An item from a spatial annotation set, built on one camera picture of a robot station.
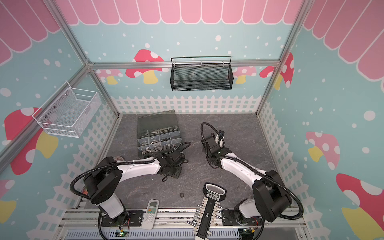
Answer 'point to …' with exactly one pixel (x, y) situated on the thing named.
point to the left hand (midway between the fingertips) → (175, 174)
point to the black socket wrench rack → (208, 211)
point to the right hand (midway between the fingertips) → (212, 146)
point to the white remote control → (150, 214)
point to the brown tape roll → (118, 158)
